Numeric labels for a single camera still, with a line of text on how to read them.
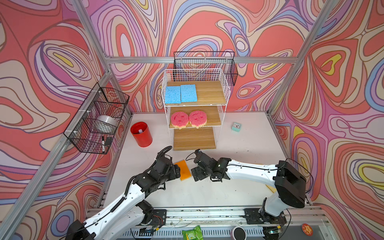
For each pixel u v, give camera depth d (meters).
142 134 0.92
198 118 0.78
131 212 0.60
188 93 0.70
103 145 0.72
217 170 0.60
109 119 0.74
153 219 0.72
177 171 0.72
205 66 0.96
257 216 0.73
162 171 0.60
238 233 0.65
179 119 0.79
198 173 0.73
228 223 0.72
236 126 1.08
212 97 0.71
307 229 0.70
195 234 0.69
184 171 0.88
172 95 0.69
